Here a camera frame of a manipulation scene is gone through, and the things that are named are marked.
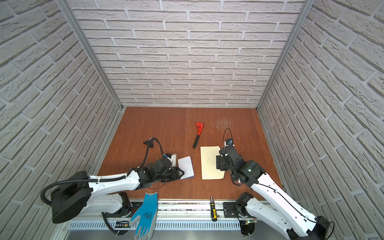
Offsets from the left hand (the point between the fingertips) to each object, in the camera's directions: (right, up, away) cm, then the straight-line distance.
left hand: (184, 172), depth 81 cm
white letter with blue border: (0, +3, +6) cm, 7 cm away
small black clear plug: (-26, +14, +17) cm, 34 cm away
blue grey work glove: (-19, -19, -11) cm, 29 cm away
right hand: (+22, +10, -5) cm, 24 cm away
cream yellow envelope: (+15, -1, +7) cm, 16 cm away
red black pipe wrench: (+9, +26, +27) cm, 38 cm away
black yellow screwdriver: (+15, -17, -10) cm, 25 cm away
